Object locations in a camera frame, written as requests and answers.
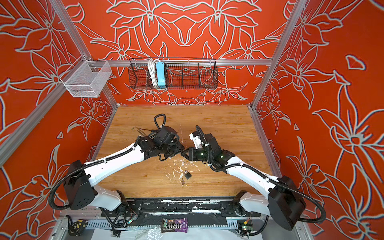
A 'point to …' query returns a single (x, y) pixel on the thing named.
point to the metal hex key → (139, 130)
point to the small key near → (183, 182)
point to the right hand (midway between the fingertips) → (180, 154)
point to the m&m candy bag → (174, 225)
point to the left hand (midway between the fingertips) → (185, 147)
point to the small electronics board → (246, 225)
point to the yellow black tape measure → (76, 228)
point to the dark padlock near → (187, 174)
